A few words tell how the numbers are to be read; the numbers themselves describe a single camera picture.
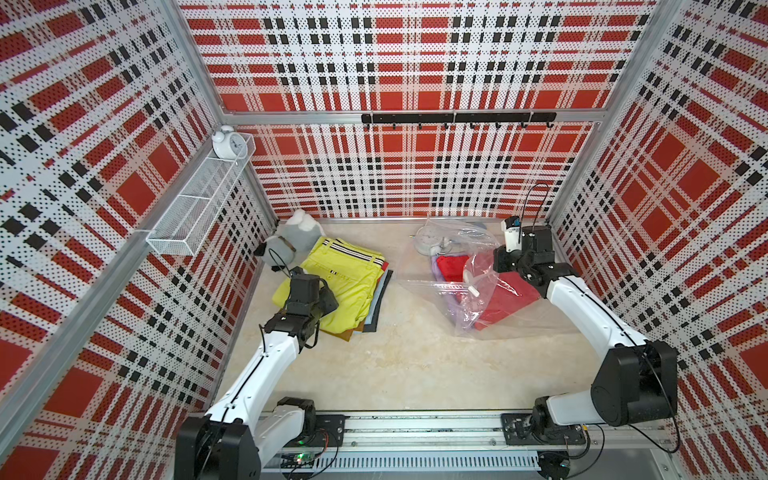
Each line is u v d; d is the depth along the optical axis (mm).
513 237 764
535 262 651
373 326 891
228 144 800
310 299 652
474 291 750
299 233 1073
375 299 924
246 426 406
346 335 853
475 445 724
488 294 823
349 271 899
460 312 836
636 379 417
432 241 1078
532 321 890
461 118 904
